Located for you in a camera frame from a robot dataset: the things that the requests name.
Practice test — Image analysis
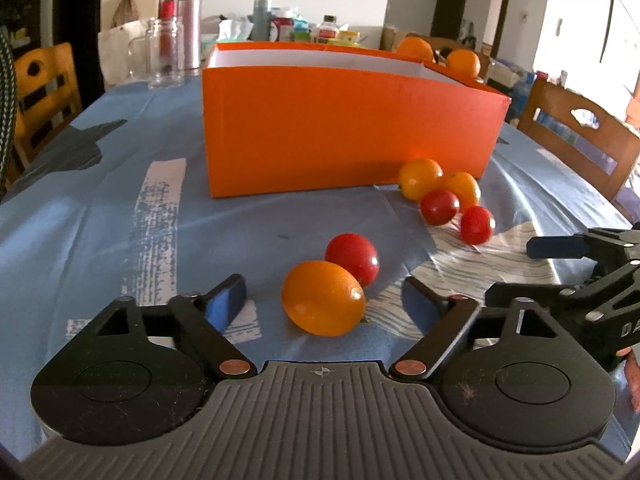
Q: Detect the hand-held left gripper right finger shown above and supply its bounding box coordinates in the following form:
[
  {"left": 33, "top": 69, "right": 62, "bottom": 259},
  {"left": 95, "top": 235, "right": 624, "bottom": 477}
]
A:
[{"left": 389, "top": 276, "right": 576, "bottom": 380}]

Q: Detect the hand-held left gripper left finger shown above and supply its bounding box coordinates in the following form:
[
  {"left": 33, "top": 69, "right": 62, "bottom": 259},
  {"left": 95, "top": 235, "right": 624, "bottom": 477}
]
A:
[{"left": 65, "top": 274, "right": 257, "bottom": 381}]

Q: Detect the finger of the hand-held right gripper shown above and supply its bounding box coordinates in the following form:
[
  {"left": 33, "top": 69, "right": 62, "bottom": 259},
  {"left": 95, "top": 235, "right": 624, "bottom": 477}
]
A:
[
  {"left": 526, "top": 227, "right": 640, "bottom": 264},
  {"left": 485, "top": 261, "right": 640, "bottom": 322}
]

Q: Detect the red cherry tomato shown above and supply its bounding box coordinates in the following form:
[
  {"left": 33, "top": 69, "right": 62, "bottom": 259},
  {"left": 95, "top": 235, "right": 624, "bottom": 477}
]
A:
[
  {"left": 420, "top": 189, "right": 461, "bottom": 226},
  {"left": 325, "top": 233, "right": 381, "bottom": 288},
  {"left": 459, "top": 205, "right": 496, "bottom": 246}
]

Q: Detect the large yellow tomato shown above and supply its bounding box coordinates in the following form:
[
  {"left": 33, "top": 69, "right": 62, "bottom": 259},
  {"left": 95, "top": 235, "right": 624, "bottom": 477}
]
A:
[{"left": 281, "top": 260, "right": 367, "bottom": 338}]

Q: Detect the orange cherry tomato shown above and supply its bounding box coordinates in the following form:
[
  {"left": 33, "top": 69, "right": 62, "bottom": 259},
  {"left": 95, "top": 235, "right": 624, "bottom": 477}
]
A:
[
  {"left": 398, "top": 158, "right": 444, "bottom": 203},
  {"left": 442, "top": 171, "right": 482, "bottom": 212}
]

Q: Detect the orange cardboard box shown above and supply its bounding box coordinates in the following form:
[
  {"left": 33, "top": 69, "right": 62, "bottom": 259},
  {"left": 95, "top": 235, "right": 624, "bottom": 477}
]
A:
[{"left": 201, "top": 42, "right": 512, "bottom": 200}]

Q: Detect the person's right hand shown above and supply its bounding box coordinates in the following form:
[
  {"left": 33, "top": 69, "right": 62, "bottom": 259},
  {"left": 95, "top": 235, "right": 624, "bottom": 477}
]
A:
[{"left": 617, "top": 345, "right": 640, "bottom": 386}]

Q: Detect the blue printed tablecloth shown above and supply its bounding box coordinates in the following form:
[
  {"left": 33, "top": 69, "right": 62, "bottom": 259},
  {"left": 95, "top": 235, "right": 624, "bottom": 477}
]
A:
[{"left": 0, "top": 75, "right": 640, "bottom": 463}]

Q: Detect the large orange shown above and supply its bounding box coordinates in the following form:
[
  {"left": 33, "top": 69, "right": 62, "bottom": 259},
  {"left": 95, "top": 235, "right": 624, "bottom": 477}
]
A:
[
  {"left": 445, "top": 49, "right": 482, "bottom": 80},
  {"left": 395, "top": 36, "right": 435, "bottom": 63}
]

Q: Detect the white paper bag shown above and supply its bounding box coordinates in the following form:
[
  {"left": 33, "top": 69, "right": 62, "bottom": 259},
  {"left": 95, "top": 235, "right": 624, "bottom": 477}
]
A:
[{"left": 97, "top": 20, "right": 151, "bottom": 87}]

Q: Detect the pink thermos bottle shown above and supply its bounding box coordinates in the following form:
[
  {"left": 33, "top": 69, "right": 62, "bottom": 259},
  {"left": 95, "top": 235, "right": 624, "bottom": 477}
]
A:
[{"left": 176, "top": 0, "right": 202, "bottom": 77}]

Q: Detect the red lidded jar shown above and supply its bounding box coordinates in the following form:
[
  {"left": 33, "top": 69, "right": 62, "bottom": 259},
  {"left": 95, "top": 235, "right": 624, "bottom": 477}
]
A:
[{"left": 270, "top": 16, "right": 296, "bottom": 43}]

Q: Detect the black-capped white bottle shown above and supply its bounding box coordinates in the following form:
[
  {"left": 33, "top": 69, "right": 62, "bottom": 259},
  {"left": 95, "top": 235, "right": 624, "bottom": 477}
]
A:
[{"left": 317, "top": 15, "right": 341, "bottom": 45}]

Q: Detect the grey cylindrical bottle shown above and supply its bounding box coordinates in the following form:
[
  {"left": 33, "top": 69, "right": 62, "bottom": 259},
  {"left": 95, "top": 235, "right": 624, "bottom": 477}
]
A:
[{"left": 251, "top": 0, "right": 273, "bottom": 42}]

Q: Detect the beige paper bag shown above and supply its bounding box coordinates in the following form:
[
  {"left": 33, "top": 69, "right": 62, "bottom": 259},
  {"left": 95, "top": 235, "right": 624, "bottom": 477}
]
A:
[{"left": 100, "top": 0, "right": 163, "bottom": 33}]

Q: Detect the glass mug with handle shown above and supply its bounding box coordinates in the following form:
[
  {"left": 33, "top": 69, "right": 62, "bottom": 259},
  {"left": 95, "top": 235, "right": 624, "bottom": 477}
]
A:
[{"left": 127, "top": 16, "right": 186, "bottom": 91}]

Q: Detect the black white braided cable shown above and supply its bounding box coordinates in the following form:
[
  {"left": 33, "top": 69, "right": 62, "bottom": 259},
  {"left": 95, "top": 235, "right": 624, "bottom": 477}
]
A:
[{"left": 0, "top": 27, "right": 18, "bottom": 193}]

